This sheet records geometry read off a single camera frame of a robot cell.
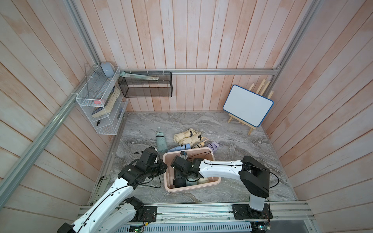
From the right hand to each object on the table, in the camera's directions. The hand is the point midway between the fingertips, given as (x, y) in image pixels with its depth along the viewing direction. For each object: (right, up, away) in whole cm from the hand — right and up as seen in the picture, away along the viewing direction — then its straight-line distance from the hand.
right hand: (177, 173), depth 85 cm
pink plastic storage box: (+14, +13, -8) cm, 21 cm away
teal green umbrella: (+6, -4, -5) cm, 9 cm away
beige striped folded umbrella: (+14, +15, +10) cm, 23 cm away
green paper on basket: (-26, +60, +7) cm, 66 cm away
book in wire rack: (-38, +40, -5) cm, 56 cm away
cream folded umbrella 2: (+9, +18, +12) cm, 24 cm away
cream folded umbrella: (0, +20, +13) cm, 24 cm away
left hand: (-6, +5, -9) cm, 11 cm away
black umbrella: (+1, -4, -4) cm, 6 cm away
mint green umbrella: (-11, +16, +13) cm, 23 cm away
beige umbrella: (+15, -3, -3) cm, 15 cm away
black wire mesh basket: (-31, +57, +21) cm, 68 cm away
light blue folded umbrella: (+3, +14, +7) cm, 17 cm away
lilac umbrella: (+24, +15, +12) cm, 31 cm away
